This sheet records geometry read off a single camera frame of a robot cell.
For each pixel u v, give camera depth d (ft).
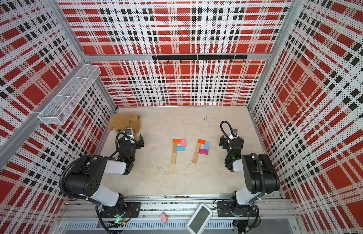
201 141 3.30
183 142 3.25
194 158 3.06
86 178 1.49
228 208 2.42
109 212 2.38
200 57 2.92
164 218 2.29
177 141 3.32
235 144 2.58
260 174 1.43
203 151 3.15
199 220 2.22
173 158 3.06
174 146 3.22
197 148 3.17
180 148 3.20
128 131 2.60
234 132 2.59
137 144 2.79
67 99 2.45
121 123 3.07
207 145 3.23
